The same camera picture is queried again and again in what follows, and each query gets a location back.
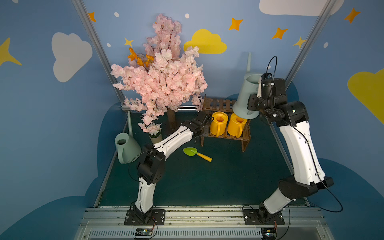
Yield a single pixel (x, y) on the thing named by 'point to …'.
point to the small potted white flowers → (155, 136)
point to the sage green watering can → (128, 149)
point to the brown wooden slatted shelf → (211, 105)
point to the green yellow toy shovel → (191, 151)
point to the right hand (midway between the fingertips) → (256, 97)
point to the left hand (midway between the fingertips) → (204, 128)
